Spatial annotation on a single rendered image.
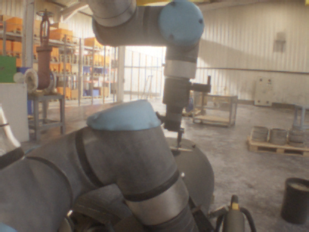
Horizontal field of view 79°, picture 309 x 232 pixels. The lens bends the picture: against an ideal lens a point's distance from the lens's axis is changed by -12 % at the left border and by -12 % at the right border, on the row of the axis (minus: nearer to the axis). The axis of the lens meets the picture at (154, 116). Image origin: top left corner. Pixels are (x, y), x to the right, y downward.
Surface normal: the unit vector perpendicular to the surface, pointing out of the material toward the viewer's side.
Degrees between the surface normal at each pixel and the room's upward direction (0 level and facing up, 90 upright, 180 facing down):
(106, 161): 92
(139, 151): 83
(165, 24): 91
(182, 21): 91
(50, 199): 60
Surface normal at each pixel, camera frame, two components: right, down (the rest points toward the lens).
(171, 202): 0.46, -0.04
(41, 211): 0.94, -0.33
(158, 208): 0.07, 0.14
